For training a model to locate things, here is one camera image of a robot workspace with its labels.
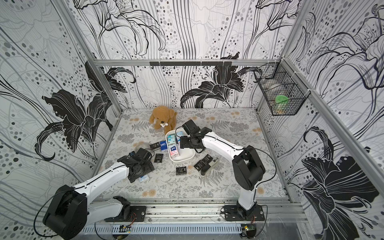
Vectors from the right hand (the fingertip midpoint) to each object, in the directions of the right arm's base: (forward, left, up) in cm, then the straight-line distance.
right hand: (187, 142), depth 89 cm
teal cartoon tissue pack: (+5, +11, -4) cm, 13 cm away
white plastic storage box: (-4, +1, -7) cm, 9 cm away
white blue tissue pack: (-19, +24, -6) cm, 32 cm away
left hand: (-16, +24, -8) cm, 30 cm away
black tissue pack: (-7, +18, -7) cm, 21 cm away
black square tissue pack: (-14, +3, -8) cm, 17 cm away
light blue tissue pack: (+10, +6, -4) cm, 12 cm away
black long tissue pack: (-9, -9, -7) cm, 15 cm away
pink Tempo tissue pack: (-4, +8, -3) cm, 10 cm away
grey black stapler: (-14, -12, -6) cm, 19 cm away
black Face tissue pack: (+2, +22, -7) cm, 23 cm away
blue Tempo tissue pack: (+2, +16, -7) cm, 18 cm away
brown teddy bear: (+14, +15, +7) cm, 22 cm away
